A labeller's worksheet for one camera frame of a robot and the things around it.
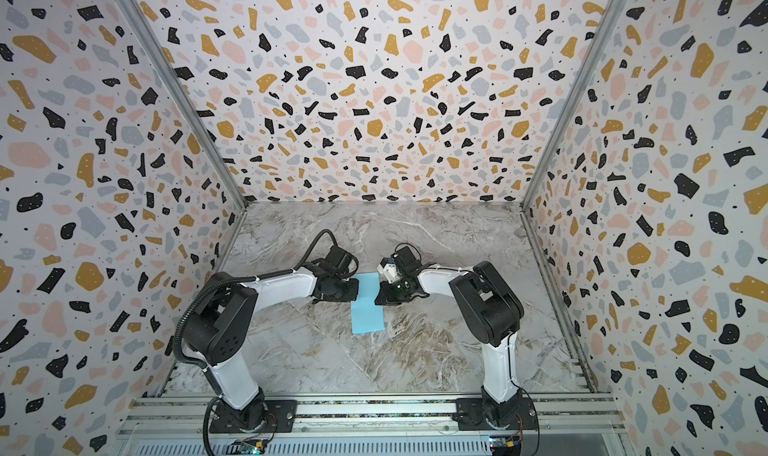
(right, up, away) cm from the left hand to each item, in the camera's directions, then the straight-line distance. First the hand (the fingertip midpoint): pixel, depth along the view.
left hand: (357, 290), depth 94 cm
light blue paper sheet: (+3, -7, -3) cm, 9 cm away
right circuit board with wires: (+38, -33, -22) cm, 55 cm away
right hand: (+5, -2, 0) cm, 5 cm away
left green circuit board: (-21, -32, -23) cm, 45 cm away
